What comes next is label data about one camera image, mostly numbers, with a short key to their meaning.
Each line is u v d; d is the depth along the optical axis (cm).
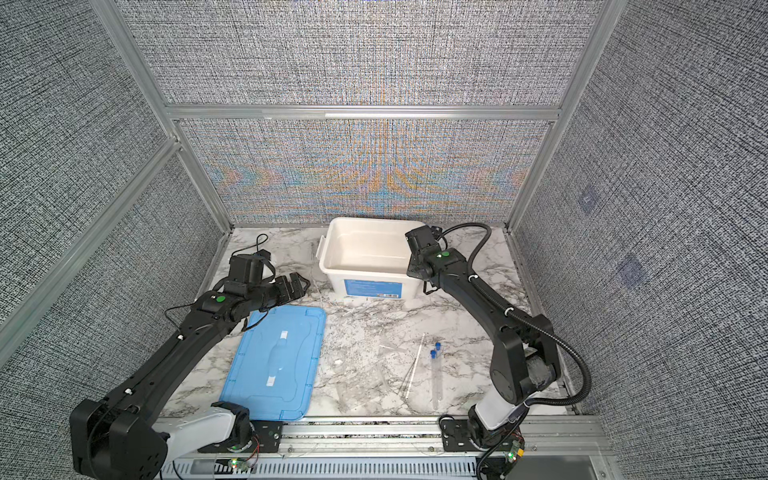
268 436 73
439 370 84
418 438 75
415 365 85
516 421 72
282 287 70
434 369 84
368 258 109
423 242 66
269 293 67
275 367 85
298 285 73
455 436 73
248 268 61
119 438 39
